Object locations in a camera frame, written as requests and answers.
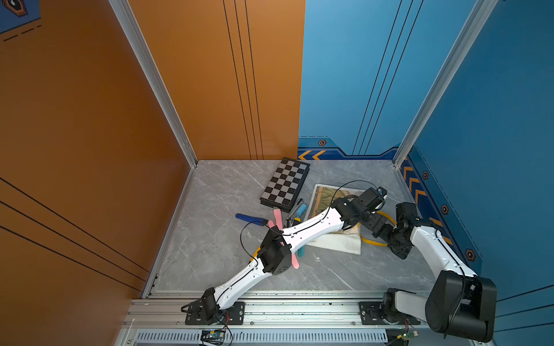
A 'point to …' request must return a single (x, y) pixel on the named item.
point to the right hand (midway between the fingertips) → (382, 240)
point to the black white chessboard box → (285, 187)
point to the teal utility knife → (301, 251)
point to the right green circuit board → (406, 336)
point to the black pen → (300, 201)
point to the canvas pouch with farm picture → (347, 240)
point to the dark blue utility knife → (252, 219)
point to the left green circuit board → (213, 336)
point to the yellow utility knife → (255, 253)
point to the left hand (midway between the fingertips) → (374, 212)
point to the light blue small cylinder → (303, 207)
